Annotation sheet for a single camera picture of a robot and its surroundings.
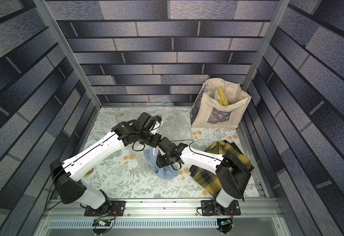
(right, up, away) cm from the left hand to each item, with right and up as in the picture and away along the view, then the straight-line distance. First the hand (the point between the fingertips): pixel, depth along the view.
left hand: (161, 139), depth 75 cm
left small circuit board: (-31, -41, -4) cm, 51 cm away
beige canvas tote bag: (+29, +15, +23) cm, 40 cm away
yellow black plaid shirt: (+27, -24, +5) cm, 36 cm away
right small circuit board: (+33, -43, -2) cm, 54 cm away
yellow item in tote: (+38, +26, +22) cm, 51 cm away
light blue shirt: (+3, -19, +3) cm, 19 cm away
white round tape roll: (-47, -6, +17) cm, 51 cm away
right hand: (-2, -14, +9) cm, 17 cm away
